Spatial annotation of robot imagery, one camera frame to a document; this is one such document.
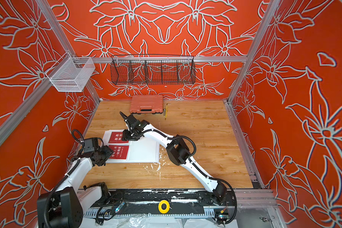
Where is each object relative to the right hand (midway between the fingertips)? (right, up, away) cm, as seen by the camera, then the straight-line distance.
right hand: (124, 136), depth 92 cm
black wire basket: (+18, +46, +7) cm, 50 cm away
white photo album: (+13, -10, -1) cm, 16 cm away
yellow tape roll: (+28, -33, -23) cm, 50 cm away
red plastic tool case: (+11, +23, +25) cm, 36 cm away
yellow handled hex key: (+28, +16, +19) cm, 37 cm away
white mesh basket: (-35, +41, 0) cm, 54 cm away
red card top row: (-6, -2, +3) cm, 7 cm away
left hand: (-7, -9, -4) cm, 13 cm away
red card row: (-2, -10, -4) cm, 11 cm away
